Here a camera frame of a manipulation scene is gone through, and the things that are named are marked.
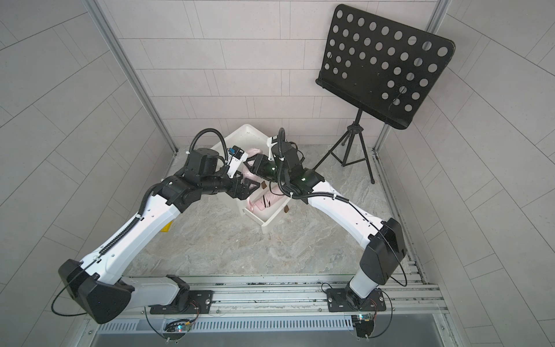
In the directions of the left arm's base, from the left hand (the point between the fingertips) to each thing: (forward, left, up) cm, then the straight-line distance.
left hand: (256, 179), depth 71 cm
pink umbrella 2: (0, +2, +5) cm, 6 cm away
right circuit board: (-37, -36, -27) cm, 58 cm away
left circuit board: (-39, +23, -27) cm, 52 cm away
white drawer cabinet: (+24, +7, -5) cm, 25 cm away
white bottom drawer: (+3, -2, -25) cm, 25 cm away
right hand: (+4, +3, +3) cm, 6 cm away
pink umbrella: (+5, 0, -23) cm, 24 cm away
